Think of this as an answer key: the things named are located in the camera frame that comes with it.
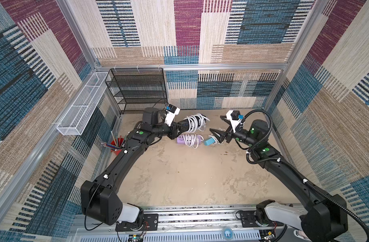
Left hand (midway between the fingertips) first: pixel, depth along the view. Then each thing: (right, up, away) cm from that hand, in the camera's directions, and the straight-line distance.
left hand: (184, 126), depth 75 cm
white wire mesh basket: (-51, +3, -4) cm, 51 cm away
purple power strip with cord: (+3, -9, +22) cm, 24 cm away
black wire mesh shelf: (-33, +26, +33) cm, 54 cm away
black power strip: (+4, +1, -2) cm, 5 cm away
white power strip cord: (+6, +2, -1) cm, 6 cm away
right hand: (+16, +1, -2) cm, 16 cm away
